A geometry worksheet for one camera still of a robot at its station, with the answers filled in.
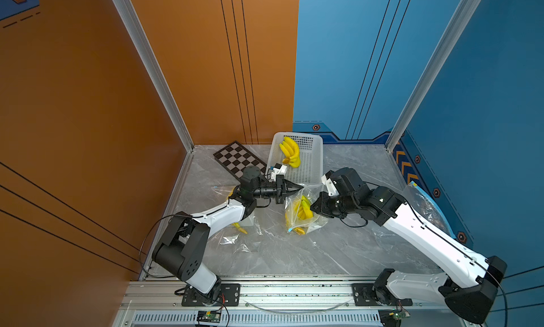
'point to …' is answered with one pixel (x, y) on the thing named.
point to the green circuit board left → (209, 316)
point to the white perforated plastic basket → (311, 150)
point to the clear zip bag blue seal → (426, 208)
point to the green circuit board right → (398, 315)
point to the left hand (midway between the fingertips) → (304, 188)
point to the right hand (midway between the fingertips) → (309, 208)
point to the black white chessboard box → (235, 158)
